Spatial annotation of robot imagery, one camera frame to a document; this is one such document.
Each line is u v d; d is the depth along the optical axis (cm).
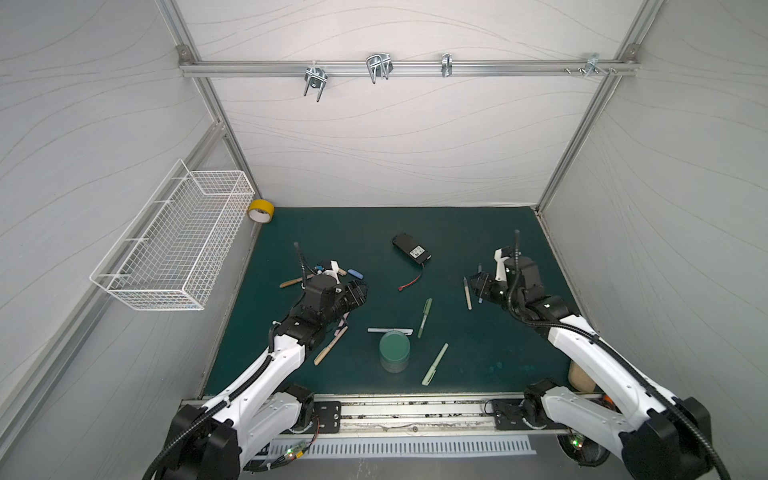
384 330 87
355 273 101
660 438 38
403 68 80
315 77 79
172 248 69
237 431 42
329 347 84
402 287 98
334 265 76
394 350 75
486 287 71
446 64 78
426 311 92
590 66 77
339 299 68
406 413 75
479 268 102
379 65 77
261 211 116
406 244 107
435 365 82
